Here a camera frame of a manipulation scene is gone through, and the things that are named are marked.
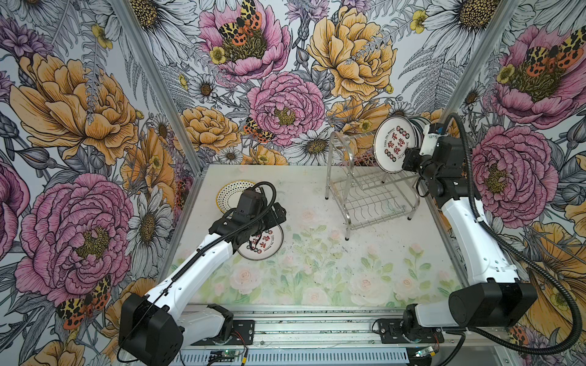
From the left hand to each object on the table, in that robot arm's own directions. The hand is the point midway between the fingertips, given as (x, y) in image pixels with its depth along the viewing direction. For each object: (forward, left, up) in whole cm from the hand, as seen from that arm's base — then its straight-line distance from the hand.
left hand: (275, 223), depth 80 cm
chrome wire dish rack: (+23, -38, -12) cm, 46 cm away
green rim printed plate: (+1, +6, -18) cm, 19 cm away
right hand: (+13, -43, +19) cm, 49 cm away
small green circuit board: (-35, +13, -18) cm, 42 cm away
